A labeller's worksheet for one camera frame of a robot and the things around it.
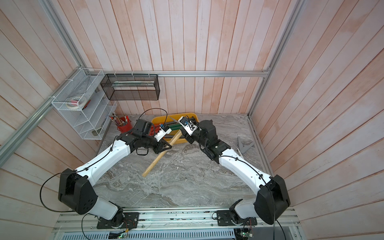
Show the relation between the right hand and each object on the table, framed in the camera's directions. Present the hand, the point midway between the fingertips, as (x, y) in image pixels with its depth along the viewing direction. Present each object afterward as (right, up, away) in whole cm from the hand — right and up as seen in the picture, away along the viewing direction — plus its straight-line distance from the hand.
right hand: (184, 124), depth 77 cm
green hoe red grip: (-15, -3, -5) cm, 16 cm away
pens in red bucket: (-46, +3, +29) cm, 54 cm away
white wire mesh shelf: (-50, +1, +3) cm, 50 cm away
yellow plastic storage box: (-10, +4, +35) cm, 36 cm away
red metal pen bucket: (-41, -2, +23) cm, 47 cm away
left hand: (-8, -13, +3) cm, 16 cm away
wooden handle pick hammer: (-21, -27, +1) cm, 34 cm away
